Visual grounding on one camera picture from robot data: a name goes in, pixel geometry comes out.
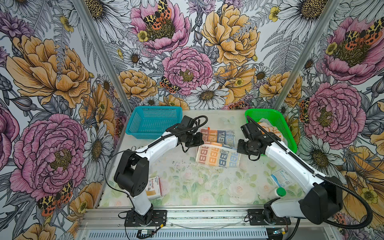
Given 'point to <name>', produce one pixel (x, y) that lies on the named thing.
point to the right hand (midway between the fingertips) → (242, 153)
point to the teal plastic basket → (148, 122)
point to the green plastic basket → (278, 119)
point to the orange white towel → (268, 125)
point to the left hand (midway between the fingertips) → (202, 146)
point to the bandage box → (153, 189)
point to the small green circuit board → (146, 232)
